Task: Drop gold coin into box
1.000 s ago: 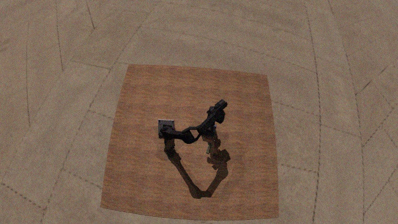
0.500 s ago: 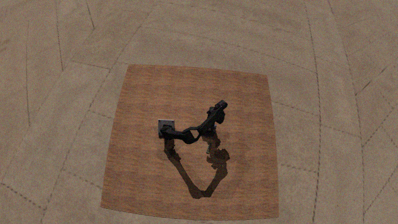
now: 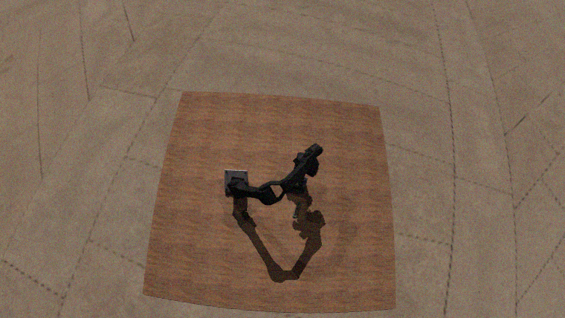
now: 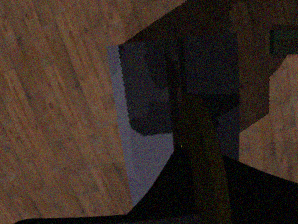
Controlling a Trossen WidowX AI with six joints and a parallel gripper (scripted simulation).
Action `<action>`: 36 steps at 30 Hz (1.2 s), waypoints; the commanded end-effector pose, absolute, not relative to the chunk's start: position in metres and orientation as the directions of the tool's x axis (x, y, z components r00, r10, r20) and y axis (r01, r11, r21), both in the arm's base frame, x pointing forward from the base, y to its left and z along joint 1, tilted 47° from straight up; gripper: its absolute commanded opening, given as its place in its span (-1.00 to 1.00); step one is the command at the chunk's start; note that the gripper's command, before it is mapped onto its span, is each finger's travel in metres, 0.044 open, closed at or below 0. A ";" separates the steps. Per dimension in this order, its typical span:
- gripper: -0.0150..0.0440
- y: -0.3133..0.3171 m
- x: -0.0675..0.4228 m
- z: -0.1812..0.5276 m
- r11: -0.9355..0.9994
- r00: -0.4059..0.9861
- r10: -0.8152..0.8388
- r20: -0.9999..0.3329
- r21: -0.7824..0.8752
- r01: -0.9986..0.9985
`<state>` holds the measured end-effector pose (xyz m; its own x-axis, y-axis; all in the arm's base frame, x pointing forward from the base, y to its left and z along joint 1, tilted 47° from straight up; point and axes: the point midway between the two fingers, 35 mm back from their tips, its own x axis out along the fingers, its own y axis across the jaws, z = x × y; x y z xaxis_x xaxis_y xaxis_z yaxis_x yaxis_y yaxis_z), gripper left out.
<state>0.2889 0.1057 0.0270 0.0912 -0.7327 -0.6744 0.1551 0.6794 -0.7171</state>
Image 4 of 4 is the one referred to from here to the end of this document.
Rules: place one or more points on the dark grey box walls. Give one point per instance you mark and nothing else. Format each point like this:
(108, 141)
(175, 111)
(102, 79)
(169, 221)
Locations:
(171, 54)

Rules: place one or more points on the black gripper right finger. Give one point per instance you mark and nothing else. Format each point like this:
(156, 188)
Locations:
(257, 197)

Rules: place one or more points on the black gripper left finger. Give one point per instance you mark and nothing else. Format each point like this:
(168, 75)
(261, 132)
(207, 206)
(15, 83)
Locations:
(169, 201)

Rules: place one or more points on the gold coin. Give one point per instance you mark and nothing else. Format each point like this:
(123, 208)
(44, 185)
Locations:
(200, 141)

